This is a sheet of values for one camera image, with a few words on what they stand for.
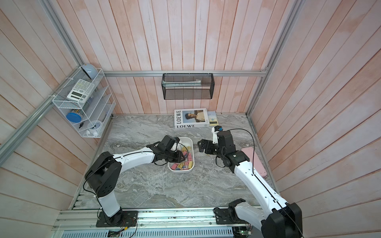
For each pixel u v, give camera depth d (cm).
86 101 74
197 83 89
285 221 38
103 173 50
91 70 82
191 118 114
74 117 76
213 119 117
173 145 75
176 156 80
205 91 104
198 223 73
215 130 73
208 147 69
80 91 76
